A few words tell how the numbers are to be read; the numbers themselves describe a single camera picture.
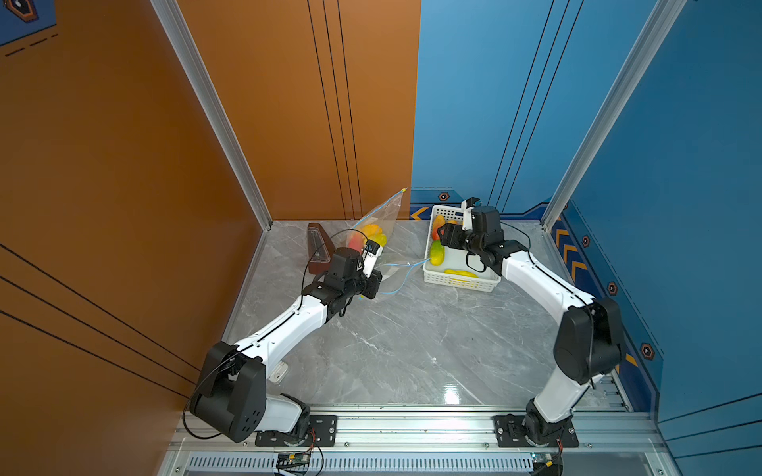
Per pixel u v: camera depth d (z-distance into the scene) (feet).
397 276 3.07
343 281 2.11
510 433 2.37
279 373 2.71
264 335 1.56
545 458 2.37
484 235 2.23
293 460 2.37
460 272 3.25
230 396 1.38
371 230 3.68
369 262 2.45
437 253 3.45
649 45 2.42
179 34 2.37
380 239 3.43
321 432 2.43
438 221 3.79
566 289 1.68
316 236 3.09
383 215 3.03
